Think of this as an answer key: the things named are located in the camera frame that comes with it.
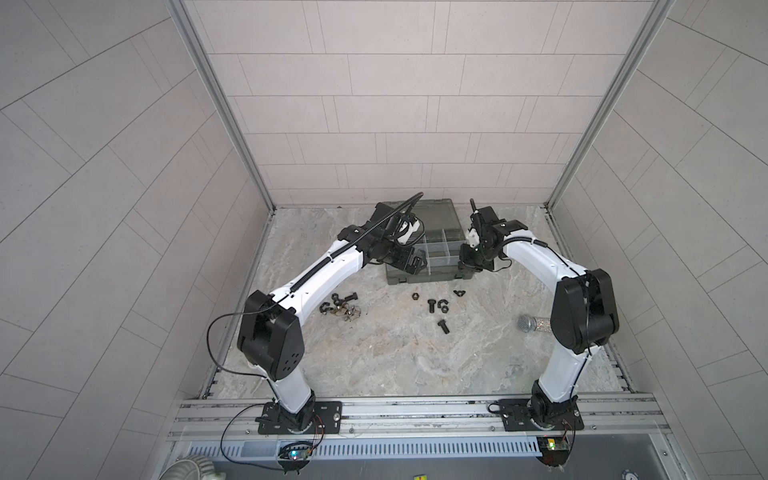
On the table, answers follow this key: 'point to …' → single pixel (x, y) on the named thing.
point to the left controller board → (294, 456)
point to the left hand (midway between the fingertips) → (420, 255)
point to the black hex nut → (415, 296)
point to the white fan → (192, 467)
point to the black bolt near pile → (351, 297)
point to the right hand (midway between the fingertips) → (457, 265)
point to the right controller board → (555, 451)
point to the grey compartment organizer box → (443, 240)
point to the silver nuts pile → (347, 311)
